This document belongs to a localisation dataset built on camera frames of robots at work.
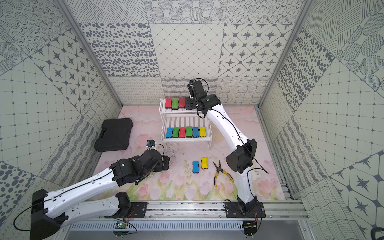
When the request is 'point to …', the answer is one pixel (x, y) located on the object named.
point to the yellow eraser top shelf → (204, 163)
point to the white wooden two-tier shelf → (181, 125)
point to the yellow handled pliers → (219, 169)
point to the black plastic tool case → (115, 135)
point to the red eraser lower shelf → (182, 133)
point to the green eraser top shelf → (175, 104)
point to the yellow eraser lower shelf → (203, 132)
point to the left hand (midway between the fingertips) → (163, 157)
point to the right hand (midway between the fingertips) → (192, 103)
